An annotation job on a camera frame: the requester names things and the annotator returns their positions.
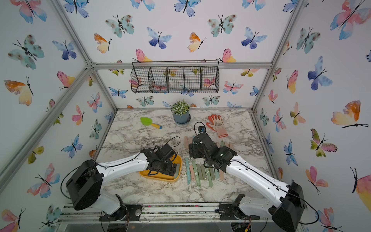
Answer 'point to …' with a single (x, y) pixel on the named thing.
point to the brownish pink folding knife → (192, 172)
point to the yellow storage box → (176, 158)
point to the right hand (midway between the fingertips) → (197, 144)
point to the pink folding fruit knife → (186, 142)
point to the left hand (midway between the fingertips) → (170, 169)
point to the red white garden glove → (218, 125)
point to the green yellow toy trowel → (148, 121)
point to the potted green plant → (180, 110)
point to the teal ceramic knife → (188, 173)
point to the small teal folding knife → (217, 173)
